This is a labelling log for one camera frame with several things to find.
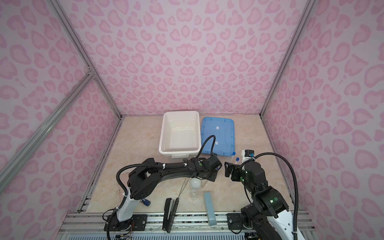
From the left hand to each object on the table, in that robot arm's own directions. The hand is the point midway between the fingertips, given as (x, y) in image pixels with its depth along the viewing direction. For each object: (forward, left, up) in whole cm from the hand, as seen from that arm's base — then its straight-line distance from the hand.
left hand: (215, 174), depth 87 cm
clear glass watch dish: (-5, +12, -1) cm, 13 cm away
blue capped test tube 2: (+2, -10, +13) cm, 17 cm away
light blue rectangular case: (-21, +5, +3) cm, 22 cm away
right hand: (-3, -6, +18) cm, 20 cm away
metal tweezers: (-8, +20, -2) cm, 22 cm away
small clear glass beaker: (-11, +13, +1) cm, 17 cm away
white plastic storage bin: (+30, +22, 0) cm, 38 cm away
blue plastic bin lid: (+34, -9, -1) cm, 36 cm away
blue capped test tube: (+5, -9, +14) cm, 17 cm away
